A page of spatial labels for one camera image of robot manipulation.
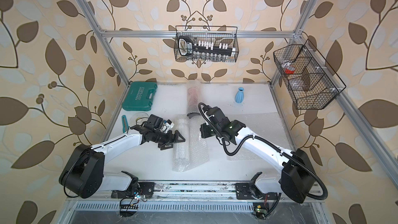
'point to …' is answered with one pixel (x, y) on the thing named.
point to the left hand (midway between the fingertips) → (178, 141)
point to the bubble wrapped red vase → (194, 95)
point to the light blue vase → (239, 95)
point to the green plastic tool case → (139, 96)
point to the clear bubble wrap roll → (194, 152)
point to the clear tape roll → (138, 118)
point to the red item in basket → (290, 69)
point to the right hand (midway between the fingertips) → (200, 129)
